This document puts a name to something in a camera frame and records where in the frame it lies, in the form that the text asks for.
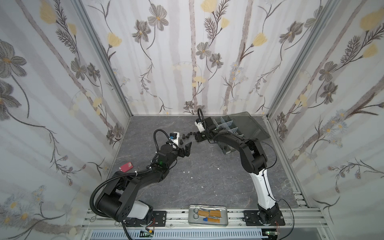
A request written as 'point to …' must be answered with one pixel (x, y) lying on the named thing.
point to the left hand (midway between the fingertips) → (182, 137)
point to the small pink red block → (126, 167)
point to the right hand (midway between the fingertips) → (194, 129)
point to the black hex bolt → (183, 137)
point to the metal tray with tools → (213, 214)
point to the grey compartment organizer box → (242, 124)
